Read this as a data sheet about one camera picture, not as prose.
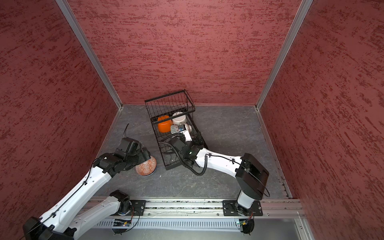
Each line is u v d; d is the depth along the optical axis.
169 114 1.03
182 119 1.03
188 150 0.62
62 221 0.39
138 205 0.75
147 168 0.85
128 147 0.58
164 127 1.00
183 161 0.60
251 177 0.43
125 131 1.06
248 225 0.72
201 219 0.72
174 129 1.00
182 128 0.70
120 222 0.73
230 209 0.74
